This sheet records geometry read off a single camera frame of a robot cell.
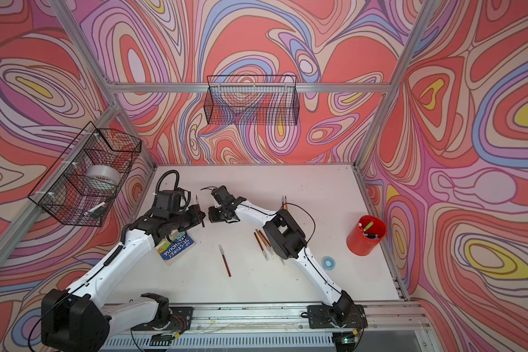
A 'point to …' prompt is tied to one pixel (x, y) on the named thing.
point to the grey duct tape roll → (104, 176)
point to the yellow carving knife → (286, 203)
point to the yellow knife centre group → (260, 236)
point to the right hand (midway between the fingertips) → (212, 222)
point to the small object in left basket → (97, 211)
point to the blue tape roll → (328, 262)
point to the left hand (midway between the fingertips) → (208, 214)
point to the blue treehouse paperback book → (175, 244)
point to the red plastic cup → (368, 232)
